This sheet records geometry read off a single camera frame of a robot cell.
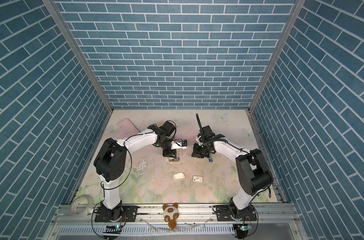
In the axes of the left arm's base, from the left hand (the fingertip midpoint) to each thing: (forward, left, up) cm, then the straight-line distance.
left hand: (175, 153), depth 91 cm
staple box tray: (-12, -3, -5) cm, 14 cm away
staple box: (-15, -13, -3) cm, 20 cm away
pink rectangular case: (+23, +36, -4) cm, 43 cm away
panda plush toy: (-32, +1, -1) cm, 32 cm away
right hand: (-2, -10, +2) cm, 10 cm away
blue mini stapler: (-4, -22, -2) cm, 22 cm away
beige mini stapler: (-3, 0, -3) cm, 4 cm away
